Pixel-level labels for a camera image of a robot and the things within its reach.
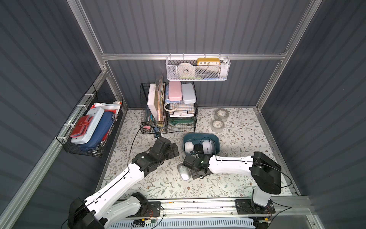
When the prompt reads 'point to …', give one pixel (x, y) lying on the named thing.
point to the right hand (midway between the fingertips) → (201, 172)
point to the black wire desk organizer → (184, 119)
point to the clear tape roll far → (222, 114)
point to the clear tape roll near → (217, 125)
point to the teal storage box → (198, 138)
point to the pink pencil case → (175, 91)
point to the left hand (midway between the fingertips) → (171, 149)
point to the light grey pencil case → (188, 93)
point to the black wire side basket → (93, 97)
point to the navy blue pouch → (101, 130)
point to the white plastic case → (96, 113)
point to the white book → (152, 100)
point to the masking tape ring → (170, 107)
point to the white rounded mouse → (188, 146)
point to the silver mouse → (185, 172)
